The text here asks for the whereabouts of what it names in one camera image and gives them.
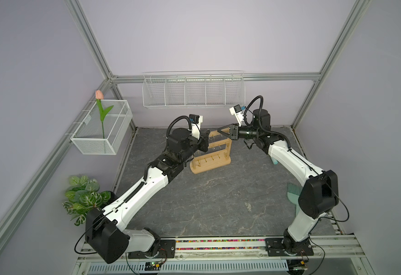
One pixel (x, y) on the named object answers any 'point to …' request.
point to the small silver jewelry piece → (249, 207)
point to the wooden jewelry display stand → (219, 153)
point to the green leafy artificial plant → (84, 195)
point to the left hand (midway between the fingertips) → (210, 131)
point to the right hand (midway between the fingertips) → (216, 129)
